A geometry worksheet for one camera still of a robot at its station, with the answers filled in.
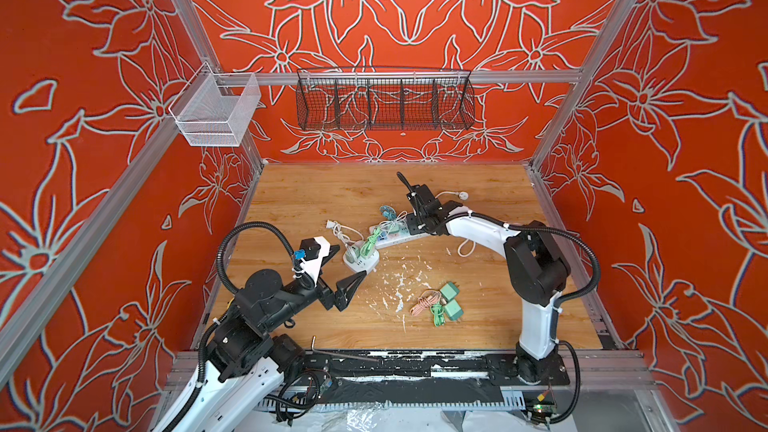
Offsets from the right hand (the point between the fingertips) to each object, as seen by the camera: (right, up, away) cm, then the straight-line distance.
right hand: (410, 222), depth 96 cm
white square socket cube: (-17, -12, -6) cm, 22 cm away
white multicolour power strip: (-5, -3, -1) cm, 6 cm away
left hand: (-16, -4, -34) cm, 38 cm away
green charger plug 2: (+10, -22, -16) cm, 29 cm away
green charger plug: (+11, -18, -11) cm, 24 cm away
